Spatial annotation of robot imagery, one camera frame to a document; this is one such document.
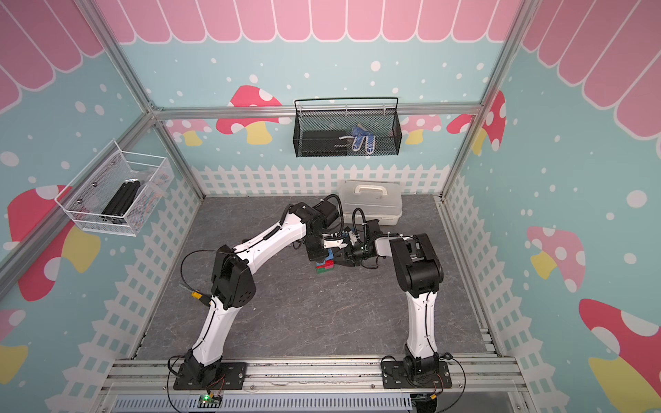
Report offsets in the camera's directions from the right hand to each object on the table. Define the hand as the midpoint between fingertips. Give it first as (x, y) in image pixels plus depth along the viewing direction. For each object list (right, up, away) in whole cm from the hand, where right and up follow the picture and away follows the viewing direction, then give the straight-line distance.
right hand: (332, 259), depth 95 cm
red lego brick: (-1, -1, -4) cm, 4 cm away
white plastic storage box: (+13, +23, +7) cm, 27 cm away
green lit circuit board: (-35, -37, -22) cm, 56 cm away
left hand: (-5, +2, -5) cm, 8 cm away
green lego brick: (-3, -4, +1) cm, 5 cm away
